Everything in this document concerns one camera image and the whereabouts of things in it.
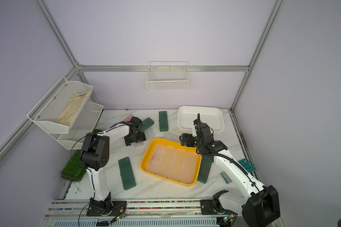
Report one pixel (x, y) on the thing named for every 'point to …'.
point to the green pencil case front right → (205, 164)
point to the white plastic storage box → (213, 116)
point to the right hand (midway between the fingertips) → (187, 140)
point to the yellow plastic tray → (175, 142)
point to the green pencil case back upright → (163, 123)
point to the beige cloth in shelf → (67, 115)
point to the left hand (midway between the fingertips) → (138, 142)
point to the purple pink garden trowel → (128, 119)
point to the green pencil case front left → (127, 176)
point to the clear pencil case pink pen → (155, 158)
